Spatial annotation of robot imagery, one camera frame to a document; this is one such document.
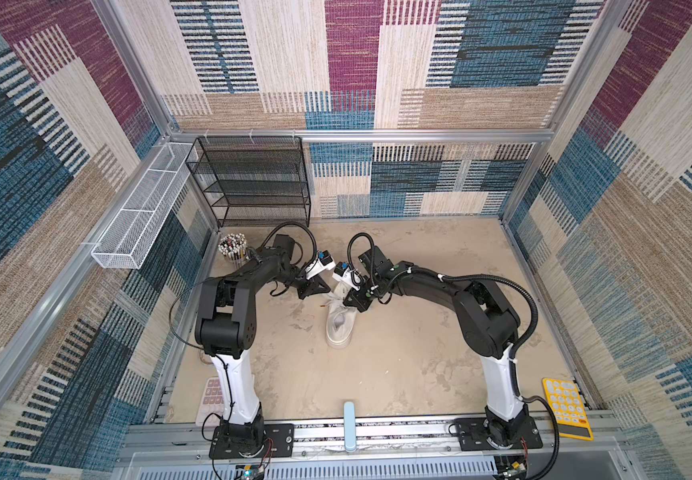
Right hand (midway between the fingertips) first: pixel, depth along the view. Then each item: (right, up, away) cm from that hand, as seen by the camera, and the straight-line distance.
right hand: (349, 304), depth 93 cm
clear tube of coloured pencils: (-34, +17, -4) cm, 38 cm away
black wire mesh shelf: (-35, +44, +15) cm, 58 cm away
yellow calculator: (+56, -22, -15) cm, 62 cm away
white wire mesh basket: (-68, +21, 0) cm, 71 cm away
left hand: (-8, +6, +1) cm, 10 cm away
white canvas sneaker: (-2, -4, -4) cm, 6 cm away
